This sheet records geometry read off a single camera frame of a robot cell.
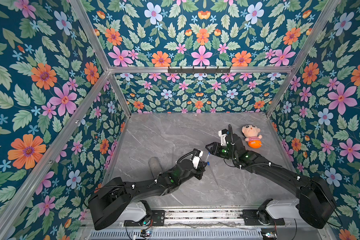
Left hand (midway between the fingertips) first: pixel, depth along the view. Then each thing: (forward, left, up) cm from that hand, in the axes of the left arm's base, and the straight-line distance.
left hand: (208, 163), depth 78 cm
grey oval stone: (+6, +30, -12) cm, 33 cm away
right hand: (+9, -2, +4) cm, 10 cm away
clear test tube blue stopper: (+7, -2, -13) cm, 15 cm away
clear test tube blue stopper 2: (-1, -4, -14) cm, 14 cm away
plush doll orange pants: (+15, -34, -9) cm, 38 cm away
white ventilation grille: (-28, +18, -18) cm, 38 cm away
